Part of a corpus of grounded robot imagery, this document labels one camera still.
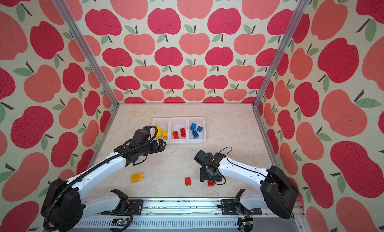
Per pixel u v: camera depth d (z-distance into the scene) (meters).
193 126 1.04
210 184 0.80
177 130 1.03
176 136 1.00
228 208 0.73
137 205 0.75
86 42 0.87
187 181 0.82
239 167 0.51
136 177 0.81
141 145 0.62
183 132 1.01
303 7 0.71
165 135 0.96
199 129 1.04
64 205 0.40
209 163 0.59
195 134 1.01
